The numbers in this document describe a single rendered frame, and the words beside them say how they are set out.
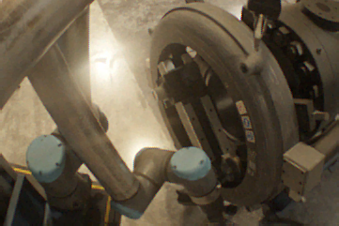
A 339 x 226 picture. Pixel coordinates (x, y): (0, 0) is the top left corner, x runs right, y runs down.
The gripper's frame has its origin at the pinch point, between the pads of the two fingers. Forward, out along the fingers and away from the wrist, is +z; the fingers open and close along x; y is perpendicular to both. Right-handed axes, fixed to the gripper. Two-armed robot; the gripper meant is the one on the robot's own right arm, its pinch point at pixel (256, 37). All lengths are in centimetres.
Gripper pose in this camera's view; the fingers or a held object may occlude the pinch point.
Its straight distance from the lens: 66.6
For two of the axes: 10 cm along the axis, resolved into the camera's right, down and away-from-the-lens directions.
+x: -9.7, -2.3, 1.2
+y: 2.5, -7.4, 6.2
